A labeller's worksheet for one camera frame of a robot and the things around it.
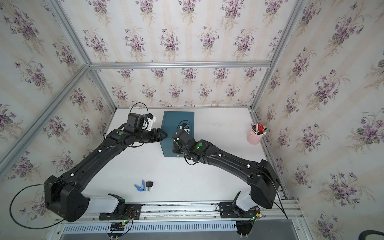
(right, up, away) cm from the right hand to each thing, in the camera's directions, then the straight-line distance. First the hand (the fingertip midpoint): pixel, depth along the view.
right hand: (176, 145), depth 78 cm
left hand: (-6, +5, 0) cm, 8 cm away
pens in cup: (+52, +8, +17) cm, 56 cm away
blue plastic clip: (-20, -24, +2) cm, 31 cm away
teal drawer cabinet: (-3, +13, +6) cm, 14 cm away
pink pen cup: (+48, +2, +16) cm, 51 cm away
